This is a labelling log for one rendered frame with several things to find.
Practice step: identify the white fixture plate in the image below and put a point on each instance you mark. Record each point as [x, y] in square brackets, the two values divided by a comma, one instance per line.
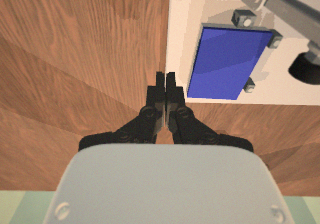
[273, 83]

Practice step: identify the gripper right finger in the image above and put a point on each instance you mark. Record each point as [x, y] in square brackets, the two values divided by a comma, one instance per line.
[185, 128]

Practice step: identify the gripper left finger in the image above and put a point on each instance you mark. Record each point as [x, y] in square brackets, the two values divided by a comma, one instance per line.
[142, 129]

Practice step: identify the blue flat plate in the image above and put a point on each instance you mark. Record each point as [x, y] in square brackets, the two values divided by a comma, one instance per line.
[224, 58]

